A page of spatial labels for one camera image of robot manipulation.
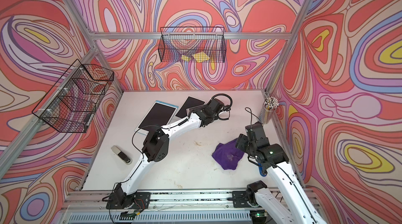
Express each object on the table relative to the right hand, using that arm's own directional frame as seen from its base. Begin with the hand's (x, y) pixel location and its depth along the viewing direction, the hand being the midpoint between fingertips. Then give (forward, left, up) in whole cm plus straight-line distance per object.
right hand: (242, 146), depth 74 cm
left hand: (+29, +12, -3) cm, 31 cm away
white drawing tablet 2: (+42, +28, -14) cm, 52 cm away
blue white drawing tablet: (+33, +49, -15) cm, 61 cm away
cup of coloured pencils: (+24, -20, +2) cm, 31 cm away
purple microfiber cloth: (0, +6, -10) cm, 12 cm away
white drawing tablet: (+33, +28, -12) cm, 45 cm away
